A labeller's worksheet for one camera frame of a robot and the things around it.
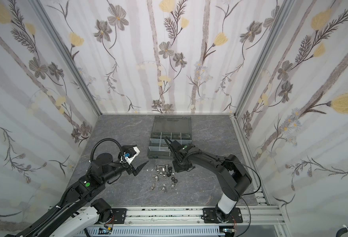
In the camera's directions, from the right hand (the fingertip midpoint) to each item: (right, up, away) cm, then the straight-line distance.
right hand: (176, 165), depth 87 cm
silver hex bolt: (-6, -1, +4) cm, 7 cm away
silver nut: (-13, -11, -3) cm, 18 cm away
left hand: (-18, +12, -16) cm, 27 cm away
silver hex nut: (-2, -11, -3) cm, 12 cm away
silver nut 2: (-12, -7, 0) cm, 13 cm away
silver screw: (-7, -12, -4) cm, 14 cm away
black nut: (0, -9, 0) cm, 9 cm away
